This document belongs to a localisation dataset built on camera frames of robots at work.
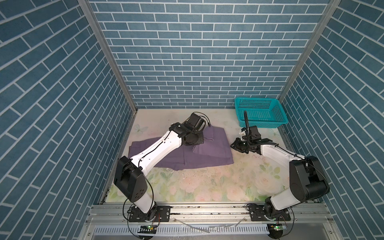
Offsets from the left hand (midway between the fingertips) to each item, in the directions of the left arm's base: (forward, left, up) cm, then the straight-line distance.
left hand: (204, 141), depth 81 cm
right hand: (+3, -18, -10) cm, 21 cm away
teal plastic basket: (+39, -49, -16) cm, 64 cm away
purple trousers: (+1, -7, -12) cm, 14 cm away
